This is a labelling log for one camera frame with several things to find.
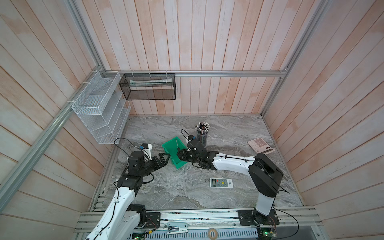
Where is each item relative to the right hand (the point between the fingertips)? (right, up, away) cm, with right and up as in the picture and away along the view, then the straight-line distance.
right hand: (178, 154), depth 86 cm
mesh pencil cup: (+14, +15, +2) cm, 21 cm away
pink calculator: (+55, +3, +12) cm, 57 cm away
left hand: (-6, -2, -7) cm, 9 cm away
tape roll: (+18, -36, -16) cm, 43 cm away
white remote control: (+25, -16, -3) cm, 30 cm away
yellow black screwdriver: (0, +3, +2) cm, 4 cm away
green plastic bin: (-5, +3, +7) cm, 9 cm away
